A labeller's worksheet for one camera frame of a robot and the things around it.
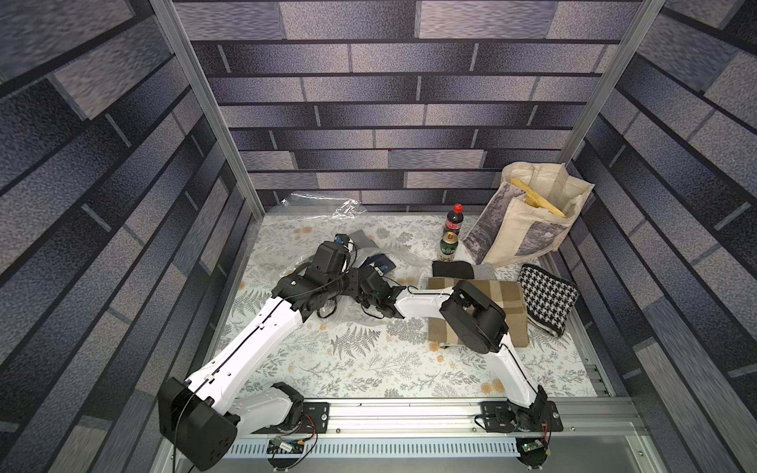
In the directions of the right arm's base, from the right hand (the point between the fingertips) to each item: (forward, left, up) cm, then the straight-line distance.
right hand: (342, 282), depth 96 cm
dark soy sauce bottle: (+23, -39, +5) cm, 46 cm away
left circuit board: (-45, +11, -4) cm, 46 cm away
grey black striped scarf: (+7, -42, -3) cm, 42 cm away
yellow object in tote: (+18, -62, +20) cm, 68 cm away
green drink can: (+12, -36, +6) cm, 38 cm away
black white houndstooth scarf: (-5, -66, 0) cm, 66 cm away
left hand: (-8, -8, +18) cm, 21 cm away
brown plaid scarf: (-6, -52, +3) cm, 52 cm away
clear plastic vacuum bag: (+33, +15, +4) cm, 37 cm away
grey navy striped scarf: (-2, -10, +20) cm, 22 cm away
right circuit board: (-44, -53, -7) cm, 69 cm away
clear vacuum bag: (+13, -22, -2) cm, 26 cm away
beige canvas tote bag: (+12, -53, +14) cm, 56 cm away
